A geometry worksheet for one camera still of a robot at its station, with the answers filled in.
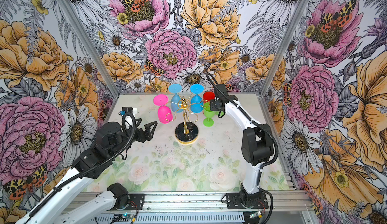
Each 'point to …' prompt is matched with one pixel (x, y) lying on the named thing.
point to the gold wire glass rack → (186, 132)
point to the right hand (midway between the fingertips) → (216, 109)
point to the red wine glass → (207, 96)
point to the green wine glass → (208, 122)
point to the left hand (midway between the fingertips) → (148, 126)
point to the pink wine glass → (165, 114)
